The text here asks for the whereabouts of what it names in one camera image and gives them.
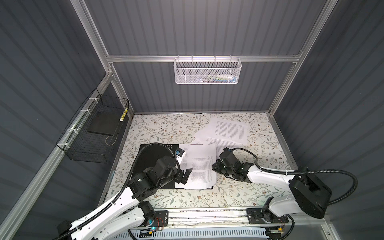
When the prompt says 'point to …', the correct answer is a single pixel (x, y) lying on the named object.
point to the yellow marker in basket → (121, 119)
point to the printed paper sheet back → (225, 129)
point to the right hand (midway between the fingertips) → (212, 166)
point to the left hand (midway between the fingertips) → (184, 165)
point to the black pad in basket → (105, 123)
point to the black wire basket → (91, 136)
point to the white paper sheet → (220, 145)
